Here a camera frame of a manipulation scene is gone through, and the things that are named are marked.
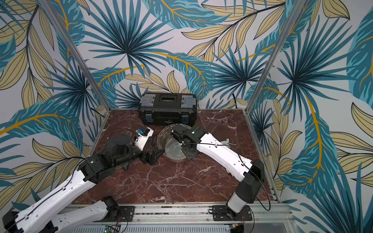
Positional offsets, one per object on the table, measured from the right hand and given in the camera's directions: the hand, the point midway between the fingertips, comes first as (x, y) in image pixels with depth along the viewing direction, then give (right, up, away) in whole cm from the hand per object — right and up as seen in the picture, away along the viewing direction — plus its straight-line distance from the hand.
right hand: (194, 150), depth 76 cm
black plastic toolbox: (-9, +24, +22) cm, 34 cm away
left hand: (-18, +3, -10) cm, 20 cm away
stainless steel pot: (-14, -3, +25) cm, 29 cm away
